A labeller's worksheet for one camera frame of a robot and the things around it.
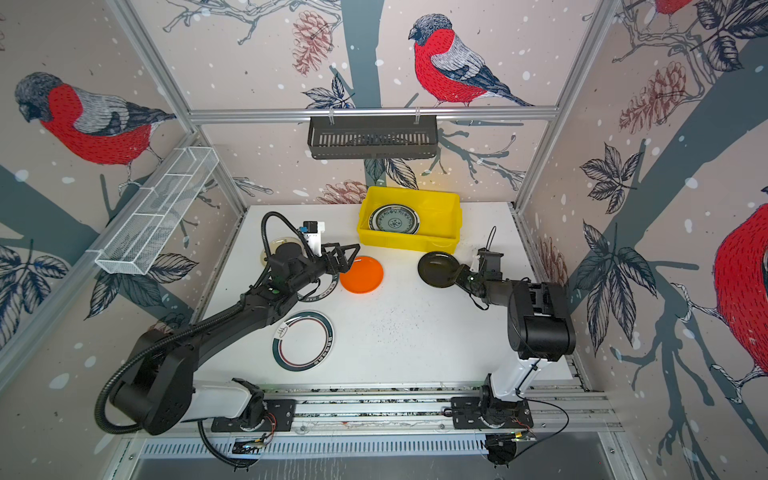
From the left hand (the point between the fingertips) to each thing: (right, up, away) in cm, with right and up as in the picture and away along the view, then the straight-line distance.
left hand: (354, 241), depth 80 cm
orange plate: (+1, -12, +17) cm, 21 cm away
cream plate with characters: (-32, -1, +27) cm, 42 cm away
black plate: (+26, -10, +21) cm, 35 cm away
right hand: (+32, -11, +20) cm, 39 cm away
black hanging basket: (+1, +37, +27) cm, 46 cm away
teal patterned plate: (+12, +8, +34) cm, 37 cm away
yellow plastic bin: (+28, +5, +32) cm, 43 cm away
